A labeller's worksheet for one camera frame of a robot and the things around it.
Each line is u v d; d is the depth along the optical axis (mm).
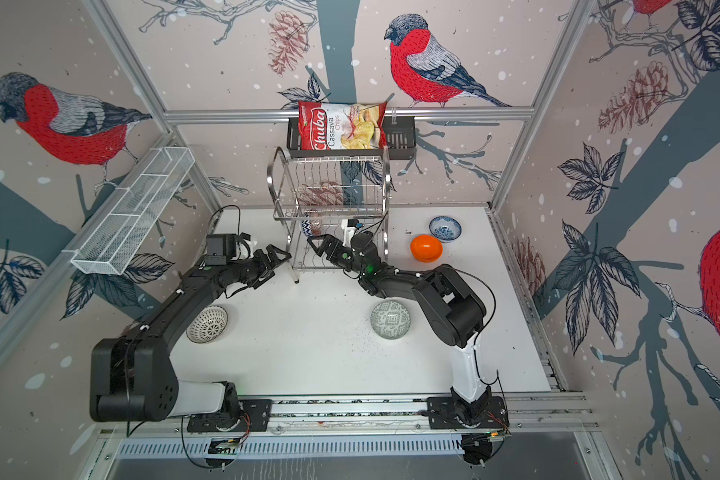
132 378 413
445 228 1113
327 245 801
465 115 954
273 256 778
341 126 878
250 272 744
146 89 856
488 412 716
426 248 1051
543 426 724
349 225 850
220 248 669
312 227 994
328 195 1222
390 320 898
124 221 756
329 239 798
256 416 730
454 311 519
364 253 710
